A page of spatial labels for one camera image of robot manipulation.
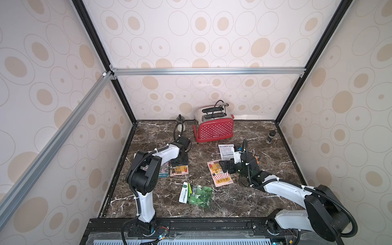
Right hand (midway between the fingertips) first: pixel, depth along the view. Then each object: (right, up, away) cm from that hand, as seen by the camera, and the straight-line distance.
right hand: (230, 159), depth 87 cm
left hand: (-26, -3, +9) cm, 28 cm away
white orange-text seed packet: (-6, -11, +3) cm, 13 cm away
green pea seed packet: (-20, -19, -4) cm, 28 cm away
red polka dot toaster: (-9, +22, +7) cm, 25 cm away
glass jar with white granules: (-32, +22, +25) cm, 46 cm away
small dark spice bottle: (+30, +15, +13) cm, 36 cm away
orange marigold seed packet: (-30, -8, +7) cm, 32 cm away
